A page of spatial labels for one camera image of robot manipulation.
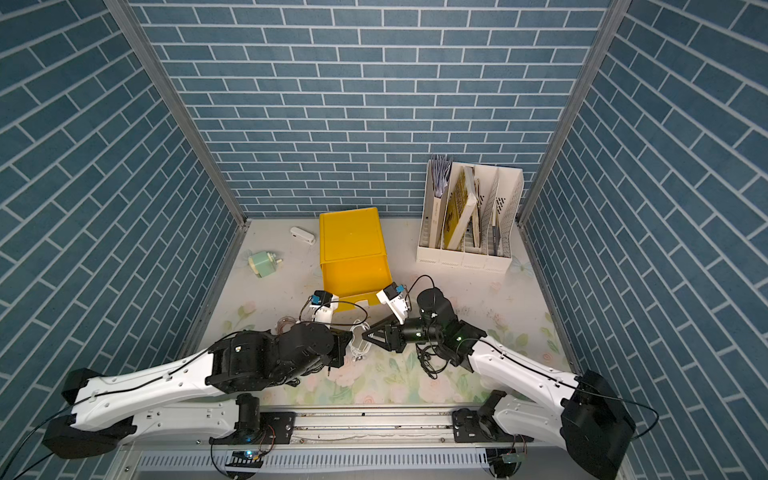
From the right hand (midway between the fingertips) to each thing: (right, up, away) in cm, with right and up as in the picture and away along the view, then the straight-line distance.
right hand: (370, 337), depth 70 cm
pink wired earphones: (-29, -3, +21) cm, 36 cm away
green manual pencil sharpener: (-38, +16, +29) cm, 51 cm away
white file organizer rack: (+39, +23, +42) cm, 62 cm away
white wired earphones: (-2, -1, -2) cm, 3 cm away
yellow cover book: (+28, +36, +31) cm, 55 cm away
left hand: (-1, 0, -4) cm, 5 cm away
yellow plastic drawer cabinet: (-6, +18, +13) cm, 23 cm away
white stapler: (-30, +26, +43) cm, 59 cm away
